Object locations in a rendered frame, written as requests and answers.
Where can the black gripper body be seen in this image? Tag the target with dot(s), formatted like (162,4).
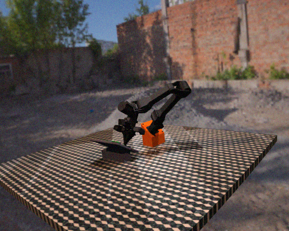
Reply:
(132,129)

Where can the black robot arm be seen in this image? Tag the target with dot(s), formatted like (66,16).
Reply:
(145,104)

